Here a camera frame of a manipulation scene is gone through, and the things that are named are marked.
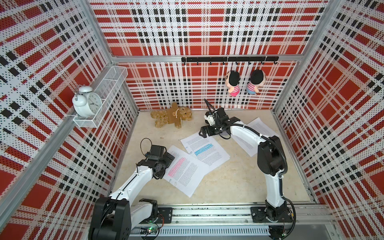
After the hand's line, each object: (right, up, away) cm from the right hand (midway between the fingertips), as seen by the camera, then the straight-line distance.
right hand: (208, 130), depth 93 cm
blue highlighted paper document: (-1, -13, +5) cm, 14 cm away
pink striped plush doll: (+16, +32, +2) cm, 36 cm away
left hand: (-22, -19, -5) cm, 29 cm away
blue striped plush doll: (+32, +33, 0) cm, 46 cm away
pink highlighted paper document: (-14, -25, -5) cm, 29 cm away
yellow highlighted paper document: (+41, +2, +18) cm, 45 cm away
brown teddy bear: (-24, +11, +15) cm, 30 cm away
